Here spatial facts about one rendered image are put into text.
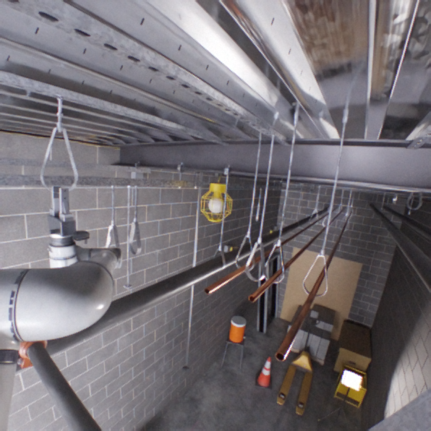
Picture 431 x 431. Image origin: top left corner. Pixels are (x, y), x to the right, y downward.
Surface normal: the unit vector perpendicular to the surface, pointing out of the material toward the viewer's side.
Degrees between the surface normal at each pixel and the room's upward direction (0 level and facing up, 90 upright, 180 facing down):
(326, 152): 90
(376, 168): 90
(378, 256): 90
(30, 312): 73
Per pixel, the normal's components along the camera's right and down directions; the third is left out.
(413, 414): -0.78, -0.62
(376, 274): -0.60, 0.11
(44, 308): 0.47, -0.17
